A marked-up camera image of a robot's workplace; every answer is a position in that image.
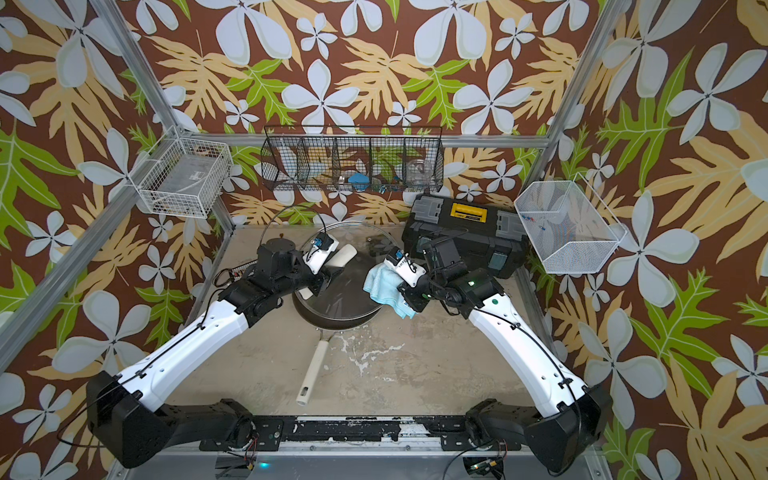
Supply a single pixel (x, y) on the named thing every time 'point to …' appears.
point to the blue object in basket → (359, 181)
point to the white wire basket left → (182, 176)
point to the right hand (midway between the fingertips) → (400, 284)
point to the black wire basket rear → (354, 159)
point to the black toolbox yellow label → (489, 238)
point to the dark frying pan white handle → (328, 326)
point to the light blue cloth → (382, 284)
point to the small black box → (377, 244)
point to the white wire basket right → (570, 228)
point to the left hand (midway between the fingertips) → (337, 257)
